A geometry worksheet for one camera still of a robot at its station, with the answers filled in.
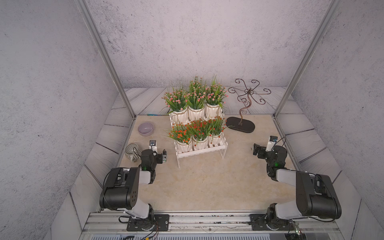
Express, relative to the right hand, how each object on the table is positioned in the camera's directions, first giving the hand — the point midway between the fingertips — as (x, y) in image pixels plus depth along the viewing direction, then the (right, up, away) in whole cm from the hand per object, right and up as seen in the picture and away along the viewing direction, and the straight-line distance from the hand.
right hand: (263, 144), depth 92 cm
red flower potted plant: (-31, +10, -13) cm, 35 cm away
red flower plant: (-39, +9, -16) cm, 43 cm away
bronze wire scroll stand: (-11, +13, +22) cm, 28 cm away
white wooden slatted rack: (-50, -5, -9) cm, 51 cm away
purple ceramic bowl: (-77, +9, +17) cm, 80 cm away
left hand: (-64, -3, +3) cm, 64 cm away
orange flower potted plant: (-48, +7, -16) cm, 51 cm away
